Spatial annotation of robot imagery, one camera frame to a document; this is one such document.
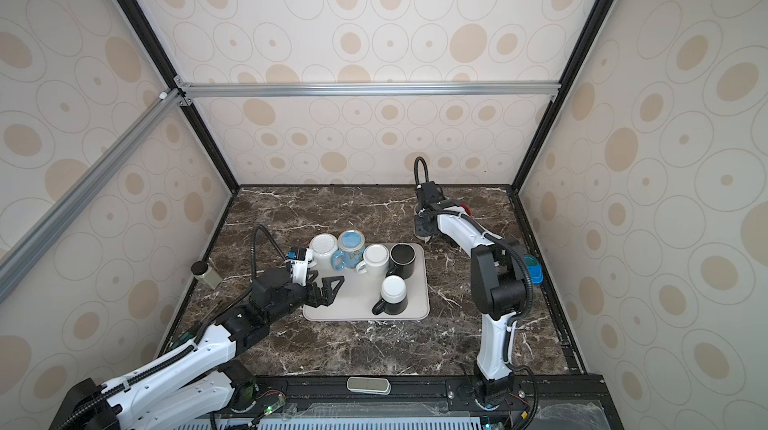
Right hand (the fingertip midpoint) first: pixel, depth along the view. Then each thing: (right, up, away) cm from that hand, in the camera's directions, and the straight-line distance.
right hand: (430, 225), depth 98 cm
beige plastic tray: (-24, -22, -7) cm, 33 cm away
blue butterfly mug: (-25, -8, -9) cm, 28 cm away
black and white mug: (-12, -20, -17) cm, 29 cm away
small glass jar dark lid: (-67, -13, -12) cm, 70 cm away
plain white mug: (-18, -11, -9) cm, 22 cm away
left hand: (-27, -12, -21) cm, 36 cm away
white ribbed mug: (-34, -6, -5) cm, 35 cm away
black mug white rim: (-10, -10, -10) cm, 17 cm away
